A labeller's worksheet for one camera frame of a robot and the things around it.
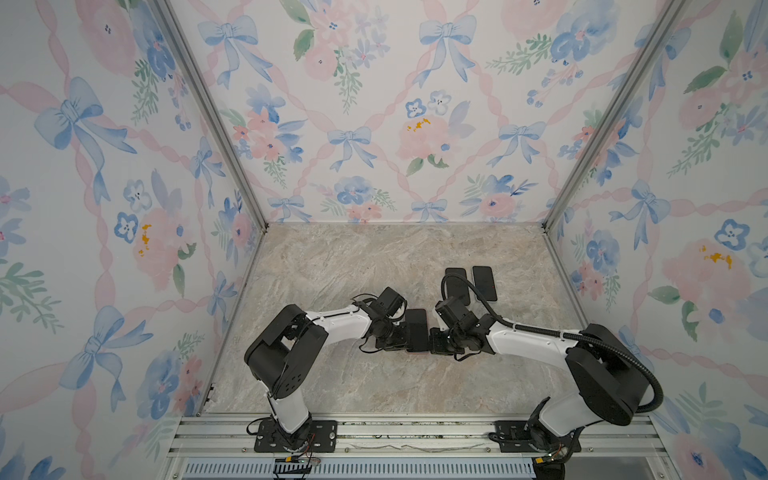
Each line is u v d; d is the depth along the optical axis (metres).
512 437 0.73
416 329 0.83
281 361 0.47
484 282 1.03
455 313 0.70
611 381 0.44
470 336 0.67
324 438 0.75
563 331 0.50
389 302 0.74
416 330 0.83
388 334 0.77
